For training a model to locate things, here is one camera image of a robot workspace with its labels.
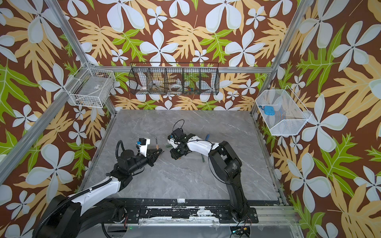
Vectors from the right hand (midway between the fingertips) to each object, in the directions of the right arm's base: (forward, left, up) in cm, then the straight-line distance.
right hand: (173, 154), depth 94 cm
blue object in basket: (+15, -57, +24) cm, 63 cm away
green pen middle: (-1, -19, -3) cm, 19 cm away
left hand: (-4, +6, +15) cm, 16 cm away
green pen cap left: (+8, +4, -2) cm, 9 cm away
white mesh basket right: (+11, -62, +25) cm, 68 cm away
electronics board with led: (-40, -37, -4) cm, 55 cm away
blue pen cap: (+14, -23, -1) cm, 27 cm away
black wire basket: (+41, -1, +29) cm, 50 cm away
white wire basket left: (+27, +47, +33) cm, 64 cm away
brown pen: (-4, +7, +18) cm, 20 cm away
